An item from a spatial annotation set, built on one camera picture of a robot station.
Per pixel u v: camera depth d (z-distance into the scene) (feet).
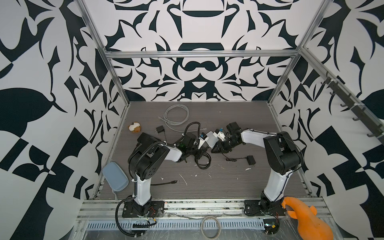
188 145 2.54
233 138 2.72
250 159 2.92
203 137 2.78
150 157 1.72
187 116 3.58
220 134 2.95
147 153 1.69
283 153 1.68
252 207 2.44
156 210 2.41
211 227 2.30
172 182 2.70
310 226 2.08
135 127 3.34
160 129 3.35
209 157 3.00
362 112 1.79
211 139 3.03
